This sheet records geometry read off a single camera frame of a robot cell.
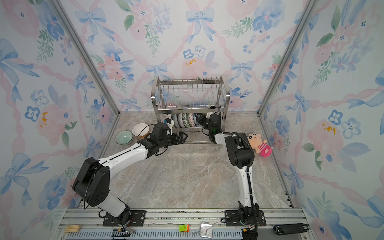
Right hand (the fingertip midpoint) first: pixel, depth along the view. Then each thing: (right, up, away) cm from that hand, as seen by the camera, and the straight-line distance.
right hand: (195, 112), depth 100 cm
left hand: (-7, -15, -14) cm, 21 cm away
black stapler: (+38, -56, -33) cm, 76 cm away
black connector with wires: (-35, -62, -27) cm, 76 cm away
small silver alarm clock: (+5, -58, -30) cm, 66 cm away
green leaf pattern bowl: (-6, -5, +1) cm, 8 cm away
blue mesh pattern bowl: (-3, -5, +1) cm, 5 cm away
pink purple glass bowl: (-10, -5, +1) cm, 11 cm away
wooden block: (-58, -58, -29) cm, 87 cm away
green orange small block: (-5, -57, -30) cm, 65 cm away
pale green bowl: (-48, -17, +1) cm, 51 cm away
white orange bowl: (-41, -11, +6) cm, 43 cm away
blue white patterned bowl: (+1, -8, +1) cm, 8 cm away
